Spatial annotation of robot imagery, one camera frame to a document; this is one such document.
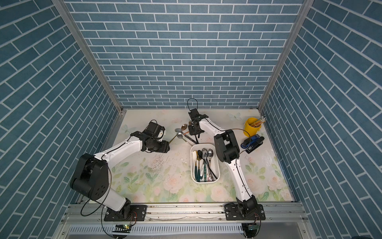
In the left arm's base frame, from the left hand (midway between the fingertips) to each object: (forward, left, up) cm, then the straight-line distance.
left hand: (168, 148), depth 89 cm
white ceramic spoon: (-1, -16, -6) cm, 17 cm away
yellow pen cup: (+16, -54, +3) cm, 57 cm away
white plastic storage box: (-4, -29, -6) cm, 30 cm away
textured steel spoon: (+20, -3, -8) cm, 22 cm away
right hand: (+18, -15, -7) cm, 25 cm away
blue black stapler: (+8, -56, -5) cm, 57 cm away
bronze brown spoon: (+21, -7, -6) cm, 23 cm away
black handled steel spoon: (+11, -12, -7) cm, 18 cm away
